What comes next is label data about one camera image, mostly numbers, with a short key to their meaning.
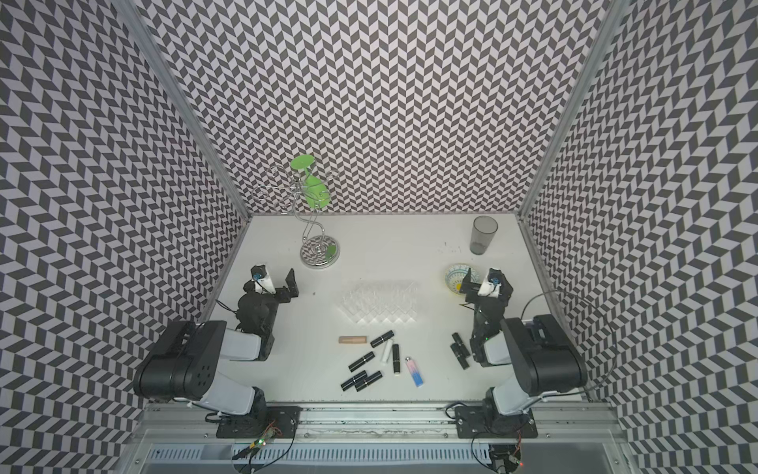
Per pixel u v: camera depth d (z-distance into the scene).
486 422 0.67
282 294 0.81
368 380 0.79
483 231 0.98
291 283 0.85
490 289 0.76
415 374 0.80
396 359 0.82
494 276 0.74
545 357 0.45
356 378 0.79
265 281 0.77
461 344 0.85
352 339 0.85
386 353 0.83
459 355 0.83
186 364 0.44
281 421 0.73
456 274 0.99
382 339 0.85
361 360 0.82
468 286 0.81
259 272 0.76
